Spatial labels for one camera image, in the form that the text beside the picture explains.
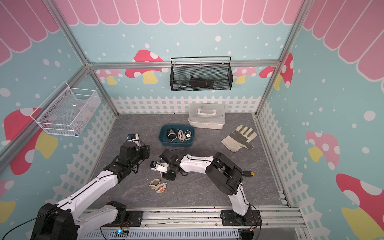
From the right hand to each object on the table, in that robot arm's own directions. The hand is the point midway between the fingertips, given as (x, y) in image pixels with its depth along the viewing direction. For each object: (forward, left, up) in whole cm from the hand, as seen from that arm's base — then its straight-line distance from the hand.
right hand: (166, 173), depth 88 cm
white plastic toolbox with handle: (+37, -25, +11) cm, 46 cm away
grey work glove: (+26, -49, -2) cm, 55 cm away
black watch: (+26, -1, +1) cm, 26 cm away
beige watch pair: (+25, -3, 0) cm, 25 cm away
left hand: (+10, +10, +12) cm, 18 cm away
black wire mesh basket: (+51, -22, +34) cm, 65 cm away
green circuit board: (-29, +20, -3) cm, 35 cm away
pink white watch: (+26, -7, +3) cm, 27 cm away
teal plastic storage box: (+24, +5, -1) cm, 25 cm away
